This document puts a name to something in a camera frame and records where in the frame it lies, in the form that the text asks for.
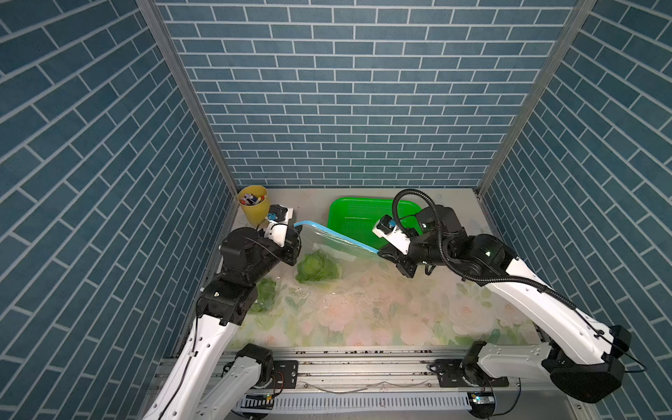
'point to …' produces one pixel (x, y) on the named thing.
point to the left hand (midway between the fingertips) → (306, 226)
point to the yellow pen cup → (255, 201)
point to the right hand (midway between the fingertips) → (385, 250)
